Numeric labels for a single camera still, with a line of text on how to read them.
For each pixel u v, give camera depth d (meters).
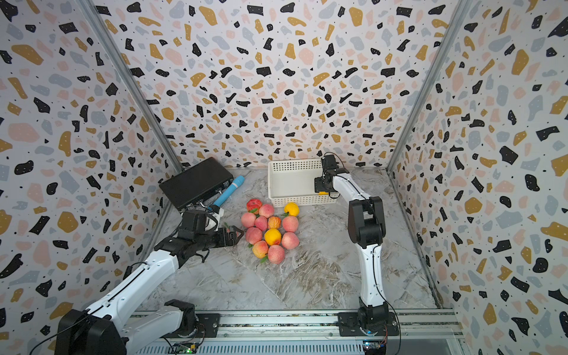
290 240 0.90
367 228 0.61
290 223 0.93
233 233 0.75
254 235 0.90
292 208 1.00
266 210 0.99
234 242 0.73
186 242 0.60
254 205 1.00
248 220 0.95
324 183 0.93
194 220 0.63
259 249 0.86
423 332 0.74
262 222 0.94
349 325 0.73
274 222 0.94
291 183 1.20
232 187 1.10
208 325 0.73
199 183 1.10
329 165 0.86
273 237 0.90
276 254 0.84
